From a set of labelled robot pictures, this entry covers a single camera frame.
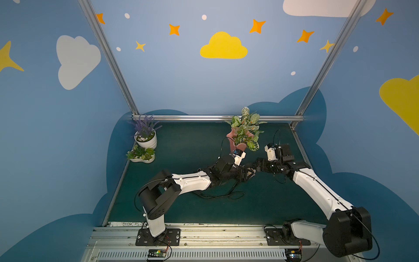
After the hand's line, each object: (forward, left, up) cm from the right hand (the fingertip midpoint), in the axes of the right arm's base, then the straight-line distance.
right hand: (262, 163), depth 86 cm
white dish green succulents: (+4, +70, -4) cm, 71 cm away
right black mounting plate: (-33, -4, -11) cm, 35 cm away
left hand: (-5, +7, +2) cm, 9 cm away
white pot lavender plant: (+18, +69, +5) cm, 71 cm away
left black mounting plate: (-36, +45, -10) cm, 58 cm away
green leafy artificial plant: (+13, +9, +13) cm, 21 cm away
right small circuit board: (-39, -12, -14) cm, 43 cm away
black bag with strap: (-15, +21, +3) cm, 26 cm away
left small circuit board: (-42, +49, -13) cm, 66 cm away
